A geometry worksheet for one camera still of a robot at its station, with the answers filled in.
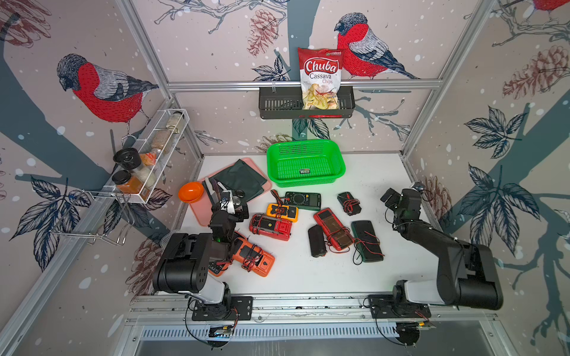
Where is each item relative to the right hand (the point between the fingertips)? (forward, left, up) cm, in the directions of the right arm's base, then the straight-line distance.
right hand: (395, 192), depth 93 cm
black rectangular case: (-20, +33, -6) cm, 40 cm away
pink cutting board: (-4, +86, -10) cm, 87 cm away
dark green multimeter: (0, +39, -7) cm, 40 cm away
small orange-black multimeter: (-32, +71, -6) cm, 78 cm away
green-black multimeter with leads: (-21, +13, -7) cm, 25 cm away
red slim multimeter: (-17, +26, -6) cm, 31 cm away
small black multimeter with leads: (-3, +19, -5) cm, 20 cm away
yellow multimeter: (-8, +46, -6) cm, 47 cm away
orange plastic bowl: (+2, +93, -7) cm, 93 cm away
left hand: (-4, +67, +2) cm, 68 cm away
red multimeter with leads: (-16, +48, -5) cm, 51 cm away
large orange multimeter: (-28, +58, -4) cm, 65 cm away
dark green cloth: (+13, +71, -9) cm, 73 cm away
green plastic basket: (+25, +39, -9) cm, 48 cm away
